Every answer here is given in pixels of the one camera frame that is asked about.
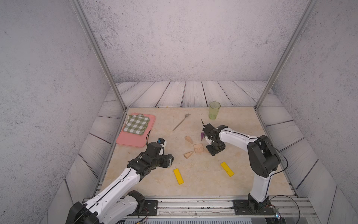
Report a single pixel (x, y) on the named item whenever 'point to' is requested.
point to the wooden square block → (198, 147)
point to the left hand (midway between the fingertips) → (171, 158)
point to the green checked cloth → (137, 124)
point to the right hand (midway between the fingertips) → (215, 151)
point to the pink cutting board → (128, 139)
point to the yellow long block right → (227, 169)
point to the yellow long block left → (178, 176)
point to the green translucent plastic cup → (214, 107)
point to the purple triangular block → (202, 136)
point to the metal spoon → (186, 115)
